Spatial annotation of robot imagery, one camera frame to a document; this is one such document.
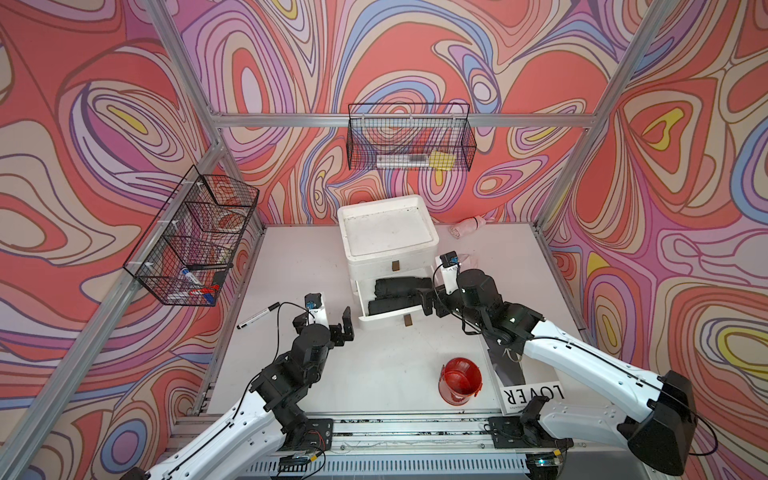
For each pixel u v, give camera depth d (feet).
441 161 2.70
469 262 3.42
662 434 1.23
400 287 2.81
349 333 2.28
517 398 2.46
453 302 2.14
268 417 1.66
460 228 3.80
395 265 2.74
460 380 2.64
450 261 2.10
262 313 3.14
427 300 2.21
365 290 3.03
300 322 2.24
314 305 2.06
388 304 2.76
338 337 2.21
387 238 2.78
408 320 2.69
